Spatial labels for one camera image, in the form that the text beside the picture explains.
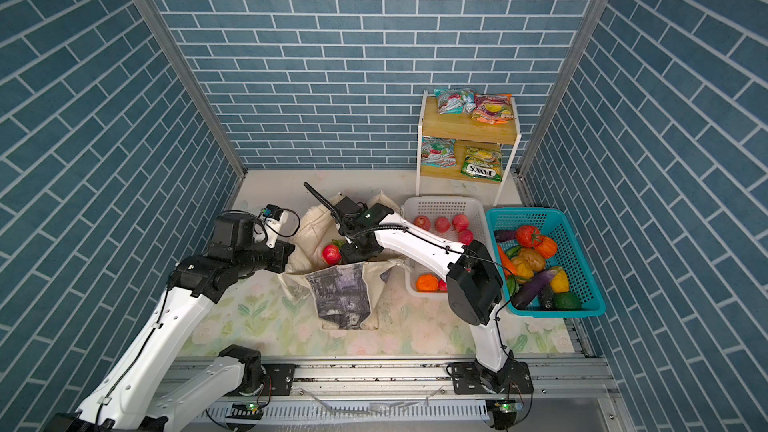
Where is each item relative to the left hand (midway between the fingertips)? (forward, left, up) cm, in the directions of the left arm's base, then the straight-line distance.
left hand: (294, 246), depth 75 cm
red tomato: (+10, -68, -12) cm, 70 cm away
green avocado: (-10, -74, -14) cm, 76 cm away
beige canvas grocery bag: (-11, -13, -6) cm, 18 cm away
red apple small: (+17, -42, -15) cm, 47 cm away
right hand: (+3, -14, -9) cm, 17 cm away
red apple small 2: (+18, -48, -15) cm, 54 cm away
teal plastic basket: (+16, -79, -13) cm, 81 cm away
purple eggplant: (-6, -65, -14) cm, 67 cm away
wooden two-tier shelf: (+43, -51, -4) cm, 66 cm away
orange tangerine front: (-4, -35, -14) cm, 38 cm away
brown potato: (+4, -68, -15) cm, 70 cm away
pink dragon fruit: (+4, -8, -11) cm, 14 cm away
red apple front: (-5, -39, -15) cm, 42 cm away
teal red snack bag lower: (+37, -41, -1) cm, 55 cm away
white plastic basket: (+23, -40, -14) cm, 48 cm away
